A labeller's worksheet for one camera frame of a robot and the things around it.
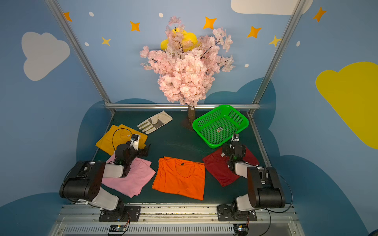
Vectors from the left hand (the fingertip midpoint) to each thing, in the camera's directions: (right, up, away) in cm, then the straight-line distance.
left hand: (142, 140), depth 94 cm
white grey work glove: (+3, +13, +21) cm, 24 cm away
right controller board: (+57, -43, -20) cm, 74 cm away
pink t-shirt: (+1, -19, -5) cm, 20 cm away
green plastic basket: (+51, +8, +17) cm, 55 cm away
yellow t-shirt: (-23, +2, +13) cm, 27 cm away
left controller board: (-5, -42, -22) cm, 48 cm away
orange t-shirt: (+26, -21, -8) cm, 35 cm away
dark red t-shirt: (+49, -15, -5) cm, 51 cm away
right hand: (+61, -2, +1) cm, 61 cm away
